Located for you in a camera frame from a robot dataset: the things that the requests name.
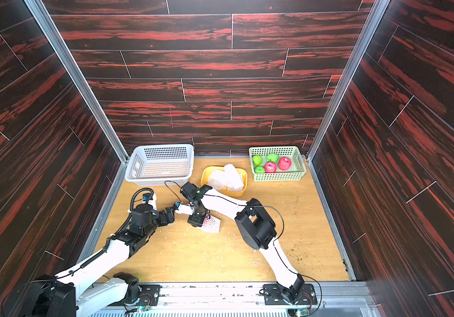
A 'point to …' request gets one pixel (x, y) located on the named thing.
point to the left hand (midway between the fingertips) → (169, 209)
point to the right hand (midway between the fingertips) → (200, 214)
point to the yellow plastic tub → (206, 172)
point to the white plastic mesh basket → (160, 164)
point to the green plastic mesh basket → (295, 172)
